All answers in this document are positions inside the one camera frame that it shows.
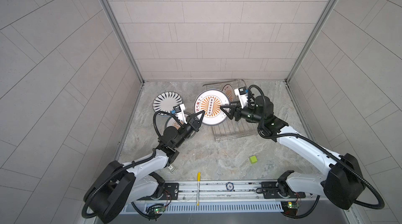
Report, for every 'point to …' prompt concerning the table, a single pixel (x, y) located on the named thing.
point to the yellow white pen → (199, 180)
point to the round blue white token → (230, 186)
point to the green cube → (253, 159)
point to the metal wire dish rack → (232, 130)
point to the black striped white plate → (164, 101)
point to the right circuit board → (292, 204)
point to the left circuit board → (159, 210)
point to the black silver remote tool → (171, 168)
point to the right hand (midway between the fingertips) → (223, 107)
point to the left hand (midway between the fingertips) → (208, 112)
